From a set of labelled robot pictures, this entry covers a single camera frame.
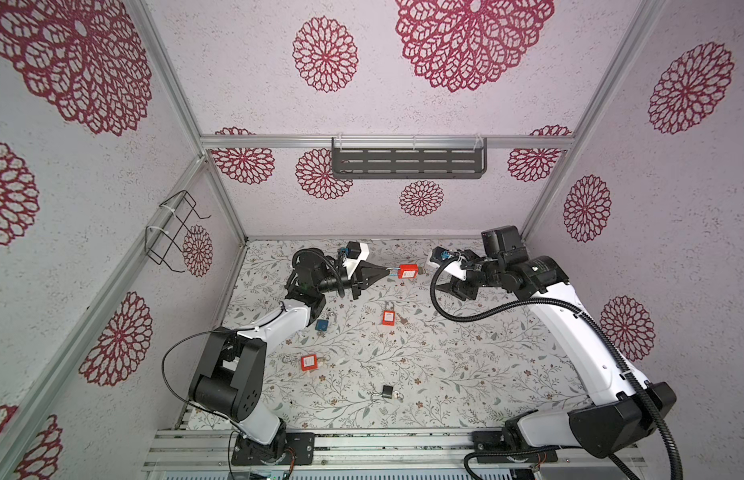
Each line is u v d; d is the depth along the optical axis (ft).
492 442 2.45
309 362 2.87
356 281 2.28
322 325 3.13
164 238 2.46
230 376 1.48
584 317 1.46
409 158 3.04
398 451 2.46
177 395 1.46
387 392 2.72
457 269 2.05
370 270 2.36
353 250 2.13
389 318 3.18
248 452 2.36
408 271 2.44
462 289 2.09
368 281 2.40
